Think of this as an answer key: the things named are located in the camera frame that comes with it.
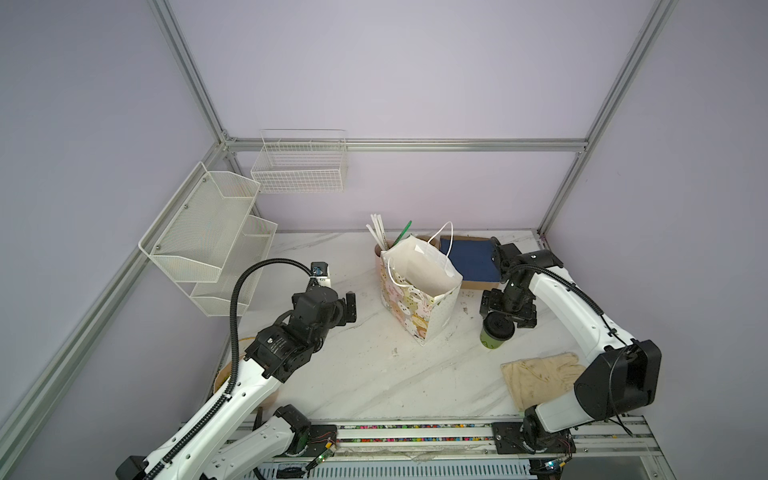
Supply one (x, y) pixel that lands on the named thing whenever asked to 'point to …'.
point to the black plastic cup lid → (498, 326)
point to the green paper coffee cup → (489, 342)
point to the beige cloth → (536, 379)
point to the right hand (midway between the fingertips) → (495, 317)
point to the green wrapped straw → (401, 234)
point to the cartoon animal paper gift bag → (420, 287)
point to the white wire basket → (302, 161)
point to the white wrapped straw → (378, 232)
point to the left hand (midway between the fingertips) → (331, 296)
